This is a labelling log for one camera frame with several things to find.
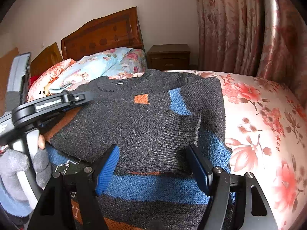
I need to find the small wooden headboard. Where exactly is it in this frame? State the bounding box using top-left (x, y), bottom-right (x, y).
top-left (30, 42), bottom-right (63, 76)

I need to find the pink floral curtain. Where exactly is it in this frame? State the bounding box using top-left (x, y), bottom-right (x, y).
top-left (196, 0), bottom-right (306, 106)

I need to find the dark wooden nightstand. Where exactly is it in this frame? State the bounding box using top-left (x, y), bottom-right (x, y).
top-left (146, 44), bottom-right (191, 71)

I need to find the pink floral bed quilt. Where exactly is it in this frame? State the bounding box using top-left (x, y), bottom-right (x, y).
top-left (165, 70), bottom-right (307, 230)

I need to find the left gloved hand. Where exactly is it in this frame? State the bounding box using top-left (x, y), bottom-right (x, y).
top-left (0, 133), bottom-right (52, 202)

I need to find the pink floral pillow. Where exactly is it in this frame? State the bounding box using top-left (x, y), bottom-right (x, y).
top-left (27, 59), bottom-right (76, 102)

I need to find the dark striped knit sweater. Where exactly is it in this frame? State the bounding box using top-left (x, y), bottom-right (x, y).
top-left (43, 70), bottom-right (231, 229)

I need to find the light blue floral pillow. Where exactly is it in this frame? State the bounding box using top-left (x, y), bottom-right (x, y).
top-left (47, 46), bottom-right (133, 95)

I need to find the large wooden headboard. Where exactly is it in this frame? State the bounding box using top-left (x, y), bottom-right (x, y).
top-left (61, 7), bottom-right (145, 61)

